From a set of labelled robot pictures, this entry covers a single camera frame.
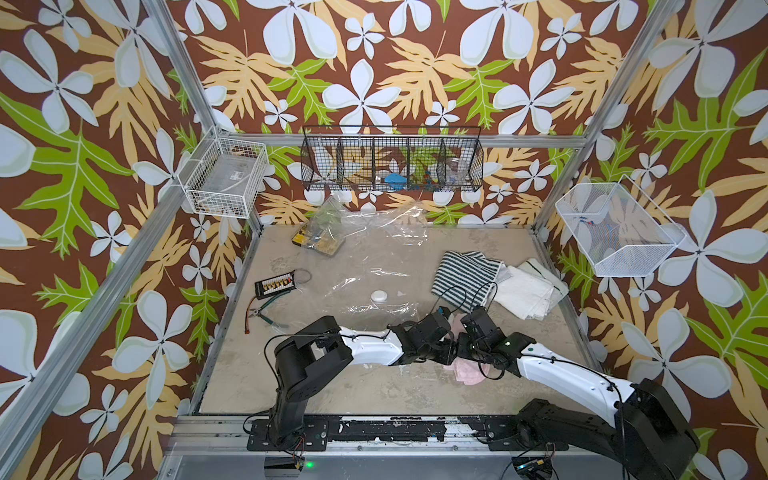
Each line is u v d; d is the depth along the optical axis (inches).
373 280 41.1
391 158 38.0
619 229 32.2
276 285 39.9
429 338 26.7
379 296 38.2
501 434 28.9
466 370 32.3
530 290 38.0
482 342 26.0
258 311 37.7
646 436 15.9
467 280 39.1
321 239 43.8
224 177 33.9
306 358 19.7
